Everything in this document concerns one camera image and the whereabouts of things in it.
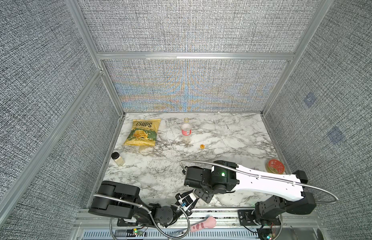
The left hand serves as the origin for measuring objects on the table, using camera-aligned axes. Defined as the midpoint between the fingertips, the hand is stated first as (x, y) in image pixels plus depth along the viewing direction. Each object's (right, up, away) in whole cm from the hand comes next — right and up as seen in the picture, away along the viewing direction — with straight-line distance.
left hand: (199, 190), depth 71 cm
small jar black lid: (-45, +12, +15) cm, 49 cm away
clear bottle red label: (-6, +27, +19) cm, 34 cm away
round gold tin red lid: (+47, +7, +17) cm, 50 cm away
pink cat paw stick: (+5, -15, 0) cm, 15 cm away
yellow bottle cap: (+5, +17, +30) cm, 35 cm away
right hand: (+1, +4, -7) cm, 8 cm away
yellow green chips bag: (-34, +26, +28) cm, 52 cm away
